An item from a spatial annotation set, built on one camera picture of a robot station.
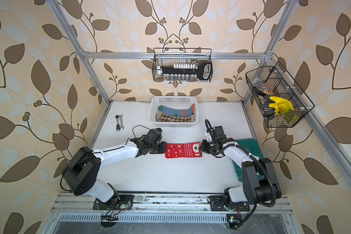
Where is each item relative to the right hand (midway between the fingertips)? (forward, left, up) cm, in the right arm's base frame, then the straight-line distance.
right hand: (200, 148), depth 90 cm
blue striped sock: (+32, +13, -2) cm, 35 cm away
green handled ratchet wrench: (+21, +57, -3) cm, 61 cm away
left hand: (+1, +21, +3) cm, 21 cm away
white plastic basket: (+47, +15, -6) cm, 49 cm away
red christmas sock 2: (+2, +5, 0) cm, 5 cm away
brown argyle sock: (+27, +24, -1) cm, 37 cm away
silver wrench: (+21, +55, -3) cm, 59 cm away
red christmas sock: (-3, +11, -1) cm, 11 cm away
